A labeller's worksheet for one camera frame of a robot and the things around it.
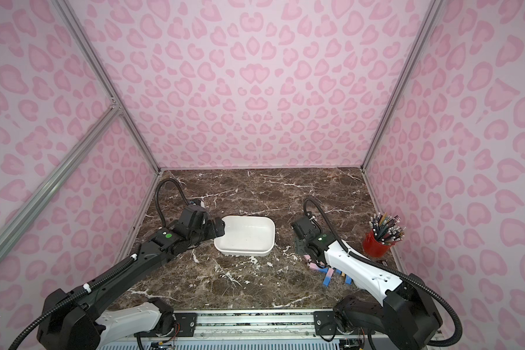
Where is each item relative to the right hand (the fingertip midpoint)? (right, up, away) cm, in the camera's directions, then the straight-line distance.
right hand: (307, 243), depth 85 cm
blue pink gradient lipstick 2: (+15, -13, -4) cm, 20 cm away
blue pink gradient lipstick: (+7, -12, -4) cm, 14 cm away
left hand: (-34, +8, -3) cm, 35 cm away
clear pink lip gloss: (+2, -9, 0) cm, 9 cm away
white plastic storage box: (-25, 0, +12) cm, 28 cm away
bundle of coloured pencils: (+28, +7, -5) cm, 30 cm away
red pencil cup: (+24, 0, -4) cm, 25 cm away
